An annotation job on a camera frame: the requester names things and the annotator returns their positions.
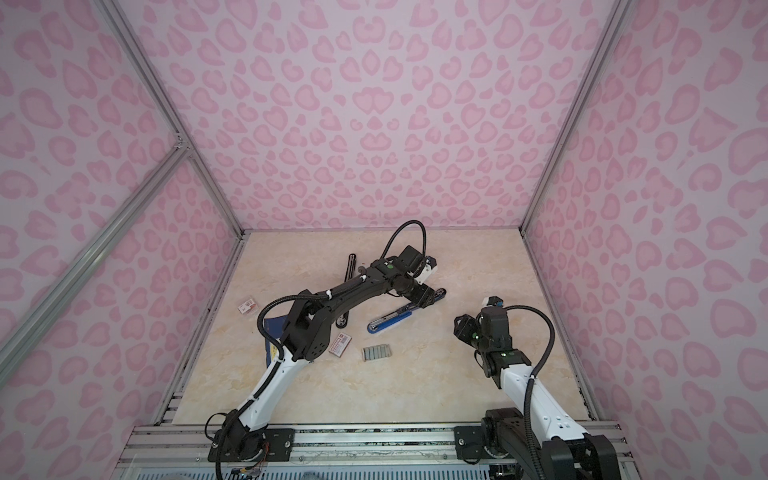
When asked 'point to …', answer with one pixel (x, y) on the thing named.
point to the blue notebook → (275, 327)
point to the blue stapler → (391, 318)
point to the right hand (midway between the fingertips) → (461, 320)
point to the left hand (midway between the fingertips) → (431, 292)
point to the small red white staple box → (246, 306)
